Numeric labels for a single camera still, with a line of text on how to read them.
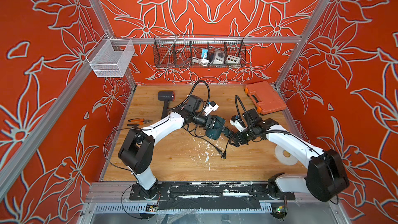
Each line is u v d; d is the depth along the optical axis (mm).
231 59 946
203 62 852
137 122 973
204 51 834
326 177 398
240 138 727
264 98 1066
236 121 757
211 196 727
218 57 913
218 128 713
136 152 454
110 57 924
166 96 1046
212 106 756
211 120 697
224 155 839
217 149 865
